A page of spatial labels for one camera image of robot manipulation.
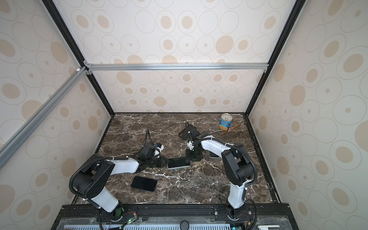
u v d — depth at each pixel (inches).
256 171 17.4
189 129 44.0
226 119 40.4
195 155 31.4
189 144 34.5
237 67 68.8
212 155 37.4
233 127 44.3
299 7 26.6
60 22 28.3
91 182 17.9
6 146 20.3
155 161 31.9
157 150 30.5
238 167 19.2
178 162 35.1
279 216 28.9
